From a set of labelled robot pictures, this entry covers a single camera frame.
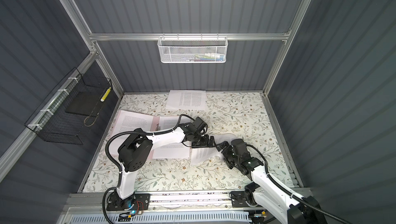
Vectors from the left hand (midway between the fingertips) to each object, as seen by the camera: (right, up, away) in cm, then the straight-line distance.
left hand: (211, 146), depth 89 cm
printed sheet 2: (-17, +29, +26) cm, 42 cm away
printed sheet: (-53, +14, +9) cm, 55 cm away
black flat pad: (-62, +25, -16) cm, 68 cm away
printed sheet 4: (-6, -5, -2) cm, 8 cm away
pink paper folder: (-36, +15, +13) cm, 41 cm away
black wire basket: (-70, +17, -25) cm, 76 cm away
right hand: (+5, -2, -5) cm, 7 cm away
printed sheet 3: (-22, -3, +2) cm, 22 cm away
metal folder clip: (-34, +9, +10) cm, 37 cm away
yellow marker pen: (-57, +30, -8) cm, 65 cm away
